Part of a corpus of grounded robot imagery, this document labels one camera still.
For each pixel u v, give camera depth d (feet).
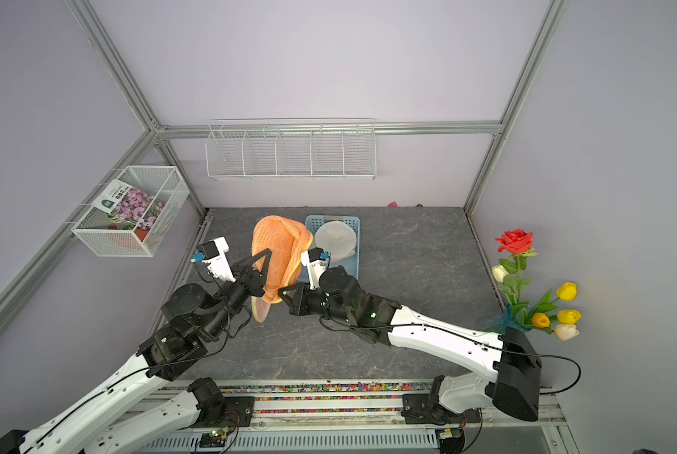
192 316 1.47
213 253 1.74
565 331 1.90
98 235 2.33
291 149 3.25
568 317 1.93
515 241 2.05
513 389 1.25
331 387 2.62
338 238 3.54
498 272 2.24
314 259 2.00
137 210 2.46
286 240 2.20
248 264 1.85
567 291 2.08
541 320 1.90
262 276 1.93
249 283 1.77
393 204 4.07
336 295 1.65
